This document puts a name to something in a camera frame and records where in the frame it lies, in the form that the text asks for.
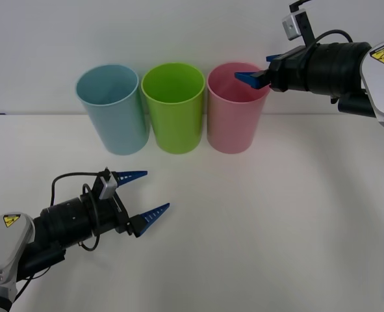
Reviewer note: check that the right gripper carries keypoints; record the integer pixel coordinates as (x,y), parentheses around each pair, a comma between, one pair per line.
(290,73)

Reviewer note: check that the yellow-green plastic bin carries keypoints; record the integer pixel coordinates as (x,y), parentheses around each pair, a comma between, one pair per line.
(175,123)

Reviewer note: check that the pale blue plastic bin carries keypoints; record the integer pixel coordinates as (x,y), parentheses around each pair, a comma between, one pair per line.
(113,123)

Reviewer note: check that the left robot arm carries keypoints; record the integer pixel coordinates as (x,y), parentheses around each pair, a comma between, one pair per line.
(61,217)

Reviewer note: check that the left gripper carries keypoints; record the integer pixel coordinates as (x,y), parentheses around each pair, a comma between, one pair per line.
(108,217)

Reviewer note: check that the pink plastic bin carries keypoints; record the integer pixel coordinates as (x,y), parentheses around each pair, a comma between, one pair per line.
(232,126)

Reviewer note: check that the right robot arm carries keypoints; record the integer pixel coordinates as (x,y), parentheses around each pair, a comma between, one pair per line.
(338,68)

